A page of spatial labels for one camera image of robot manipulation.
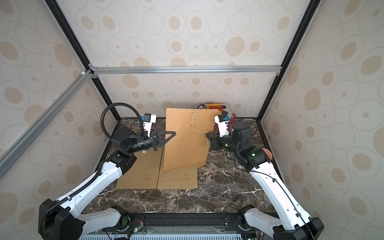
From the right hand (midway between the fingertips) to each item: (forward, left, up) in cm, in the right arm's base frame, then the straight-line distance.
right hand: (205, 137), depth 68 cm
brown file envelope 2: (-6, +12, -33) cm, 35 cm away
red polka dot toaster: (+33, -4, -10) cm, 35 cm away
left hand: (-5, +12, +6) cm, 14 cm away
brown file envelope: (-3, +7, -5) cm, 9 cm away
